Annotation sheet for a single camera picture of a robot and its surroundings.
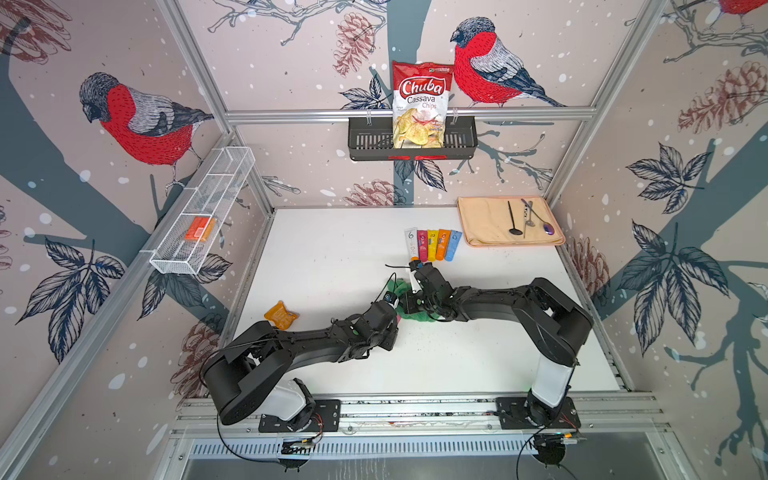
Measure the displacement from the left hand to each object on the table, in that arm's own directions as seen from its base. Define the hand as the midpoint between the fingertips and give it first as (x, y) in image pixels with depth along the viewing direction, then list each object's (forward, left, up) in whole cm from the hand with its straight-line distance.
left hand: (398, 325), depth 88 cm
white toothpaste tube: (+31, -5, 0) cm, 31 cm away
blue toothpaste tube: (+33, -21, -1) cm, 39 cm away
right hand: (+8, -1, 0) cm, 8 cm away
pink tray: (+43, -44, -2) cm, 62 cm away
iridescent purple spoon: (+40, -59, -2) cm, 71 cm away
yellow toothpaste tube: (+31, -13, 0) cm, 34 cm away
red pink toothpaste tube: (+30, -10, 0) cm, 32 cm away
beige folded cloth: (+43, -36, -2) cm, 56 cm away
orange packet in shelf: (+11, +48, +31) cm, 59 cm away
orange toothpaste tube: (+30, -17, 0) cm, 35 cm away
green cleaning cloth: (+11, -1, +3) cm, 11 cm away
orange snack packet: (+3, +36, -1) cm, 36 cm away
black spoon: (+39, -45, -2) cm, 59 cm away
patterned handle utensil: (+45, -52, -2) cm, 69 cm away
